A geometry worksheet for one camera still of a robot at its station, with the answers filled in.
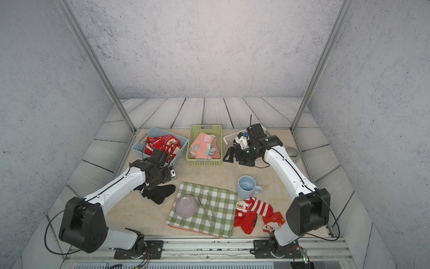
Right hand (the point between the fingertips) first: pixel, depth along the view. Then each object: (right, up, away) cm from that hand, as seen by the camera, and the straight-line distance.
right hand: (232, 160), depth 78 cm
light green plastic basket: (-9, +16, +37) cm, 41 cm away
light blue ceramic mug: (+9, -16, +13) cm, 22 cm away
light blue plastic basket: (-56, +6, +27) cm, 62 cm away
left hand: (-31, -10, +9) cm, 34 cm away
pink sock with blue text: (-15, +6, +23) cm, 28 cm away
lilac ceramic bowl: (-22, -22, +1) cm, 31 cm away
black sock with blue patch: (-39, -18, +11) cm, 44 cm away
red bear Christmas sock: (-38, +7, +27) cm, 47 cm away
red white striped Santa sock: (+8, -25, +5) cm, 27 cm away
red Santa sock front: (+19, -28, 0) cm, 34 cm away
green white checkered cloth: (-8, -26, +5) cm, 28 cm away
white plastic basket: (+1, +10, +31) cm, 33 cm away
